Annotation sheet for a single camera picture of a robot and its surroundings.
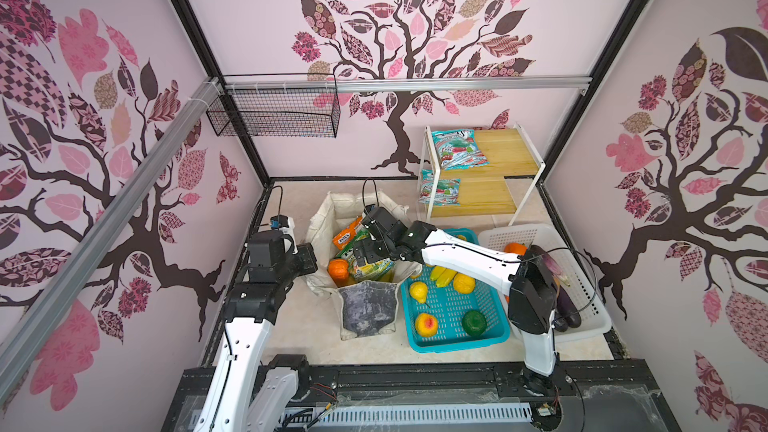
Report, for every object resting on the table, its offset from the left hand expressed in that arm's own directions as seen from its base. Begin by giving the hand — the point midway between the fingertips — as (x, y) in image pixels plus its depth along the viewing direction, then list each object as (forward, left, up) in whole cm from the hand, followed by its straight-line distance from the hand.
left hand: (313, 252), depth 74 cm
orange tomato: (+10, -59, -14) cm, 62 cm away
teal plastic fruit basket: (-8, -37, -21) cm, 43 cm away
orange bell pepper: (0, -5, -9) cm, 10 cm away
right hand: (+6, -13, -6) cm, 16 cm away
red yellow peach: (-13, -30, -16) cm, 36 cm away
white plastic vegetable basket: (-12, -74, -14) cm, 77 cm away
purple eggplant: (-10, -70, -17) cm, 72 cm away
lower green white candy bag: (+24, -38, -3) cm, 45 cm away
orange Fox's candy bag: (+11, -7, -8) cm, 15 cm away
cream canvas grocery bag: (-12, -14, -6) cm, 19 cm away
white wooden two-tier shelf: (+25, -54, +11) cm, 60 cm away
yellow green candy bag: (0, -12, -11) cm, 17 cm away
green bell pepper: (-13, -43, -16) cm, 47 cm away
